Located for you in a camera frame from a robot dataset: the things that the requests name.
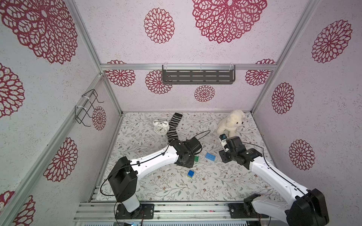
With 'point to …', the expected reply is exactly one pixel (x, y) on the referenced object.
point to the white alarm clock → (160, 127)
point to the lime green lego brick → (190, 176)
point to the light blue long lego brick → (210, 157)
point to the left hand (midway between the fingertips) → (186, 164)
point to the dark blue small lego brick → (191, 173)
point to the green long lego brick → (196, 158)
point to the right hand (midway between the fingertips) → (223, 150)
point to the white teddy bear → (229, 125)
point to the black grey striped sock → (171, 133)
